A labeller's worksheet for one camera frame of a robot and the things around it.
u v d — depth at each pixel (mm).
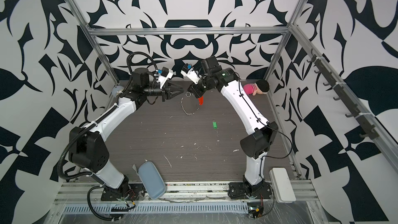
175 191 759
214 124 971
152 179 759
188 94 760
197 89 661
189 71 649
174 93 725
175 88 718
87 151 445
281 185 730
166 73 656
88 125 476
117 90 1027
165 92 674
